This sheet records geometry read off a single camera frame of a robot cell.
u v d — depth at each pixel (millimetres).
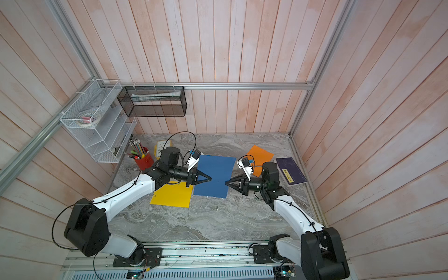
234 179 726
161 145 1107
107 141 781
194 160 677
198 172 691
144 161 959
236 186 727
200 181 711
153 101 905
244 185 673
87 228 418
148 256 727
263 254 730
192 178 662
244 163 687
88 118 732
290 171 1032
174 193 929
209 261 730
